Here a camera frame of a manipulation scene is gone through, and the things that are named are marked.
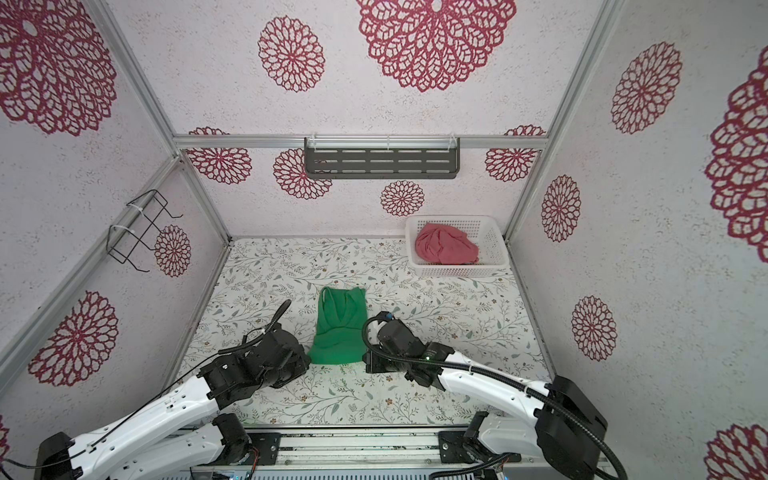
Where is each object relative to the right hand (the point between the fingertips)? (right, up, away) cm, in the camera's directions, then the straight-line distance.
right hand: (360, 355), depth 77 cm
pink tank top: (+29, +31, +33) cm, 54 cm away
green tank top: (-7, +4, +17) cm, 19 cm away
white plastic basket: (+44, +37, +38) cm, 69 cm away
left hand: (-12, -2, 0) cm, 13 cm away
